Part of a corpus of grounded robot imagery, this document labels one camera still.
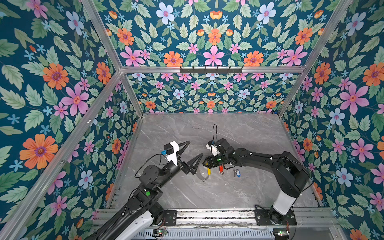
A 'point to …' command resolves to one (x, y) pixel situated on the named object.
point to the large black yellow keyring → (209, 172)
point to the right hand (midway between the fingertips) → (206, 161)
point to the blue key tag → (238, 174)
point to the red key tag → (221, 169)
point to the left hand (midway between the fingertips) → (196, 147)
